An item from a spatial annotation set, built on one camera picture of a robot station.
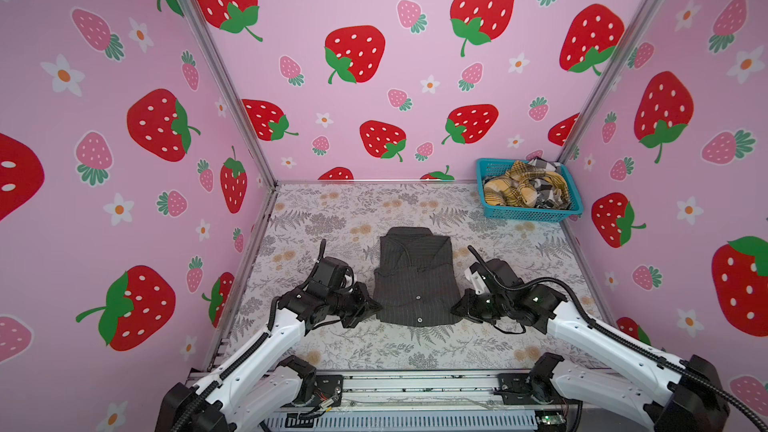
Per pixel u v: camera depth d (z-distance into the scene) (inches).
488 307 25.9
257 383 18.5
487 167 46.0
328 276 24.5
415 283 34.7
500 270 23.9
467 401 28.8
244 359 17.8
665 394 16.1
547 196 39.4
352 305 27.1
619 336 18.3
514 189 41.3
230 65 34.5
